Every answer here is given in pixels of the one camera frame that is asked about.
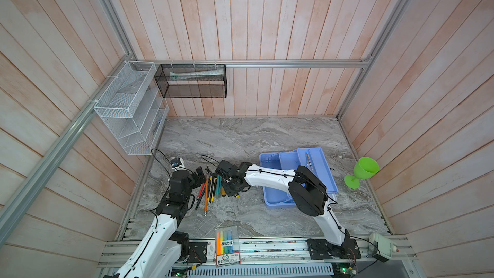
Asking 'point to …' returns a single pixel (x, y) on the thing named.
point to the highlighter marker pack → (226, 246)
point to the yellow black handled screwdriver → (237, 195)
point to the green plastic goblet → (364, 168)
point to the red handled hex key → (200, 195)
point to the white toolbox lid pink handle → (381, 245)
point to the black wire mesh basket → (192, 80)
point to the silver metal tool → (308, 160)
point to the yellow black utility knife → (212, 186)
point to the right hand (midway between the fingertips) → (230, 189)
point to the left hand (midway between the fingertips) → (193, 173)
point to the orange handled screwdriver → (206, 195)
